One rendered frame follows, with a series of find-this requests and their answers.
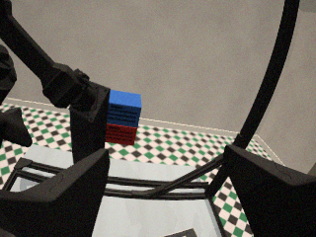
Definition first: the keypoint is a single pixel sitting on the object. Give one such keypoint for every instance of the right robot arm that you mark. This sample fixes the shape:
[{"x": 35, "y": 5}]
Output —
[{"x": 62, "y": 88}]

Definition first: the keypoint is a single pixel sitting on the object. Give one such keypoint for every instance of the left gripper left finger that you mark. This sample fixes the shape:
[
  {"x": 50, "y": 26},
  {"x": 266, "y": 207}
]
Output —
[{"x": 65, "y": 205}]

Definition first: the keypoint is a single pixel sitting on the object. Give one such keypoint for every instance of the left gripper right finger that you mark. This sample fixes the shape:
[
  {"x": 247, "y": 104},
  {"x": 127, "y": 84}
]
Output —
[{"x": 277, "y": 201}]

